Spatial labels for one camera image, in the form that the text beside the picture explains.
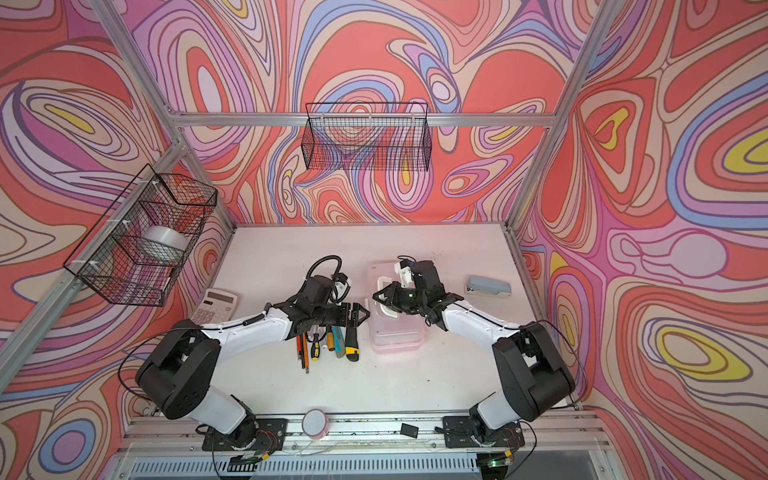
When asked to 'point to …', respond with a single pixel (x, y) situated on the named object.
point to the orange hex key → (305, 352)
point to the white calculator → (216, 307)
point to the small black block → (409, 430)
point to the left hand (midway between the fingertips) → (364, 312)
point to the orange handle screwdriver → (330, 341)
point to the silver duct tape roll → (164, 244)
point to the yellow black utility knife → (351, 343)
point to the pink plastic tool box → (391, 331)
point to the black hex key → (302, 351)
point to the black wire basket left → (138, 248)
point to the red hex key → (298, 346)
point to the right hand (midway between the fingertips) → (376, 303)
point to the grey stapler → (478, 285)
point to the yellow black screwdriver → (315, 348)
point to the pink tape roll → (315, 424)
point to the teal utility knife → (339, 341)
